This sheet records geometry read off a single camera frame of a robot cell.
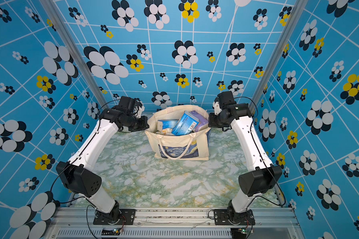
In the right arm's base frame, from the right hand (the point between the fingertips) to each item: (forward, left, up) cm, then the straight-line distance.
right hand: (214, 121), depth 78 cm
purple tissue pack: (+1, +6, -2) cm, 6 cm away
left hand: (0, +34, -2) cm, 34 cm away
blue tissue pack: (-1, +26, -2) cm, 26 cm away
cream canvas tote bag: (-8, +11, -12) cm, 18 cm away
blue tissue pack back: (-4, +15, +3) cm, 16 cm away
